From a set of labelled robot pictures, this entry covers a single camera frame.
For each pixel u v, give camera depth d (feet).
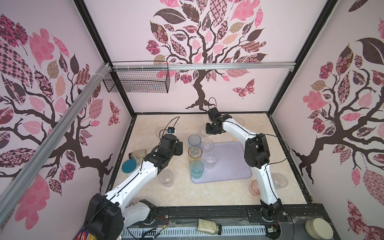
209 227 2.21
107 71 2.80
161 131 2.24
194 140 3.02
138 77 3.11
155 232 2.32
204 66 3.07
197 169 2.93
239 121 3.49
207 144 3.18
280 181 2.71
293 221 2.36
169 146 1.98
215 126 2.49
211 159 2.87
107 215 1.27
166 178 2.78
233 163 3.03
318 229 2.14
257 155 1.94
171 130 2.31
